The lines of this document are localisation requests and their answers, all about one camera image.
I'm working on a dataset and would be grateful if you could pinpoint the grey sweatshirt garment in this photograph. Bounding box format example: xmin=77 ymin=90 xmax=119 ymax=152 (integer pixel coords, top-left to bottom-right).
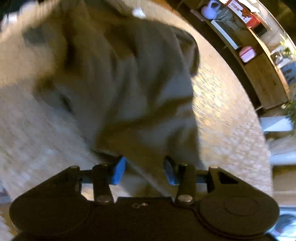
xmin=23 ymin=1 xmax=204 ymax=196

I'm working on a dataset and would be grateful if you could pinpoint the beige patterned round rug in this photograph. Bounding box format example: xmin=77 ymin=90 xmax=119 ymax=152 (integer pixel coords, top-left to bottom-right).
xmin=1 ymin=1 xmax=279 ymax=240

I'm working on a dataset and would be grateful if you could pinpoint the white square plant pot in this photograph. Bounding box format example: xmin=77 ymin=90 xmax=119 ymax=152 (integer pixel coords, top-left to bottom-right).
xmin=259 ymin=116 xmax=293 ymax=132

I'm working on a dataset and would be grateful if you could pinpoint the green potted plant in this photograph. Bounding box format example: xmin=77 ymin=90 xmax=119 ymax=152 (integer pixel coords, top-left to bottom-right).
xmin=281 ymin=98 xmax=296 ymax=129

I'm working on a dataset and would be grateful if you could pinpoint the pink storage box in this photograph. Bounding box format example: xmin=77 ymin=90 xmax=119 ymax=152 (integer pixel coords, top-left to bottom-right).
xmin=239 ymin=46 xmax=256 ymax=63

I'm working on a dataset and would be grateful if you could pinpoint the white flat book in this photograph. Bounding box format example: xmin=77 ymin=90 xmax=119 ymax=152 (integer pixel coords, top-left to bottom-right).
xmin=211 ymin=20 xmax=241 ymax=50

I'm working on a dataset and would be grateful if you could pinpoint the wooden media shelf unit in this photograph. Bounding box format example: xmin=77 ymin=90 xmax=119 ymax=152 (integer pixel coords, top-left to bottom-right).
xmin=168 ymin=1 xmax=291 ymax=113

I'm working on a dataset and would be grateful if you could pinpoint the lavender kettlebell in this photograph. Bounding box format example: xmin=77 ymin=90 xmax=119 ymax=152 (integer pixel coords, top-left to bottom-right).
xmin=201 ymin=0 xmax=221 ymax=20

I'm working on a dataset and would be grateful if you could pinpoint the red white box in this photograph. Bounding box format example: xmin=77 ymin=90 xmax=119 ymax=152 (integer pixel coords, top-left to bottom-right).
xmin=225 ymin=0 xmax=261 ymax=28

